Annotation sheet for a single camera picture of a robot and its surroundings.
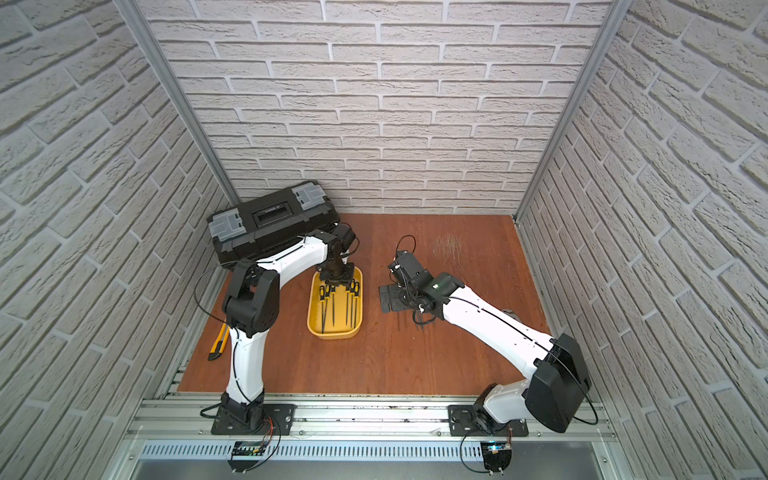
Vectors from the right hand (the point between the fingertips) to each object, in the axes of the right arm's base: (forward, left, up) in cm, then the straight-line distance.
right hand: (400, 294), depth 80 cm
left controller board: (-31, +41, -17) cm, 54 cm away
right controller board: (-36, -21, -17) cm, 45 cm away
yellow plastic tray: (+3, +21, -14) cm, 25 cm away
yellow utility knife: (-5, +54, -13) cm, 55 cm away
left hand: (+14, +16, -11) cm, 24 cm away
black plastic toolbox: (+26, +43, +3) cm, 50 cm away
